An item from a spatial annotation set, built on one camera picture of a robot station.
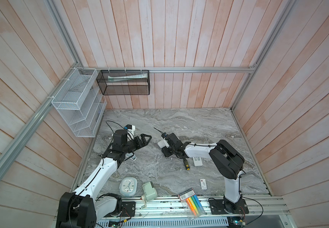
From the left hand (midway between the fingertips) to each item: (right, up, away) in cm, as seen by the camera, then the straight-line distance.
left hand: (147, 142), depth 81 cm
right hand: (+11, -7, +17) cm, 21 cm away
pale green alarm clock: (-10, -25, -3) cm, 27 cm away
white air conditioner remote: (+31, -14, +9) cm, 35 cm away
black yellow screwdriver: (+24, -17, +7) cm, 30 cm away
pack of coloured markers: (+24, -33, -7) cm, 42 cm away
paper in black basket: (-24, +40, +9) cm, 47 cm away
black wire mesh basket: (-19, +41, +23) cm, 51 cm away
